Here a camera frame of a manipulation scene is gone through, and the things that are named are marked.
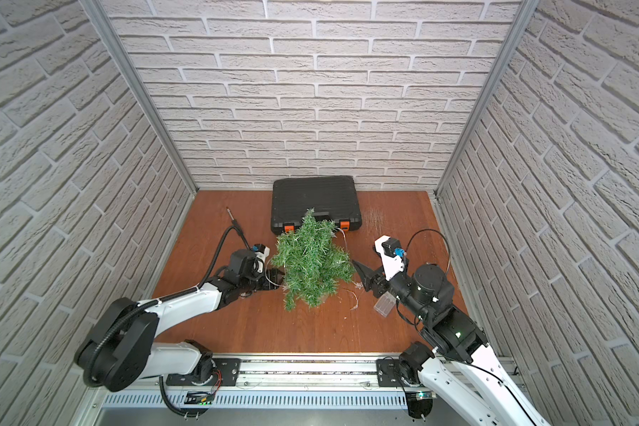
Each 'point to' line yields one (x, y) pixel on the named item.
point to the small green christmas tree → (313, 262)
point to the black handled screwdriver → (235, 223)
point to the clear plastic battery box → (384, 303)
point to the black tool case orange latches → (333, 197)
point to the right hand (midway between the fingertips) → (368, 254)
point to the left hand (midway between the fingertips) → (282, 272)
